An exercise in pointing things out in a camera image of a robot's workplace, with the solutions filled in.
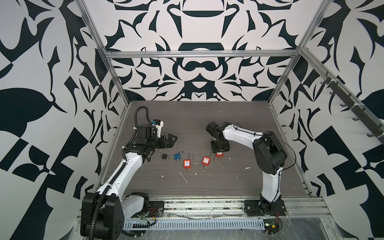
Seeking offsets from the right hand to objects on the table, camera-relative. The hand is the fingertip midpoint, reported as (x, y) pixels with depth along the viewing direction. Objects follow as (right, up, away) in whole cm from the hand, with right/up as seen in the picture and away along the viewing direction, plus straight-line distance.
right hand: (218, 150), depth 93 cm
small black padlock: (-33, -3, -1) cm, 33 cm away
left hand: (-28, +10, -11) cm, 32 cm away
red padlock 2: (-8, -6, -4) cm, 10 cm away
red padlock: (-19, -6, -5) cm, 21 cm away
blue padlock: (-25, -3, -2) cm, 25 cm away
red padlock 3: (0, -2, -2) cm, 3 cm away
